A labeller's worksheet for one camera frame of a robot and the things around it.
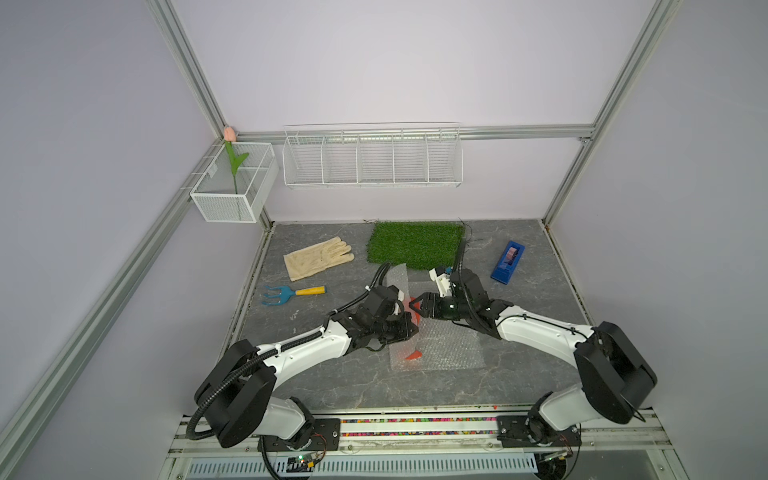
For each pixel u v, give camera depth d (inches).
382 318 26.6
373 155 39.4
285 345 19.1
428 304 30.1
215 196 30.6
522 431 29.0
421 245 42.8
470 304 26.1
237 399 16.5
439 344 35.0
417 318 32.6
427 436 29.6
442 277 31.0
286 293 39.3
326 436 29.1
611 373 17.2
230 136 35.1
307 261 42.8
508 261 40.2
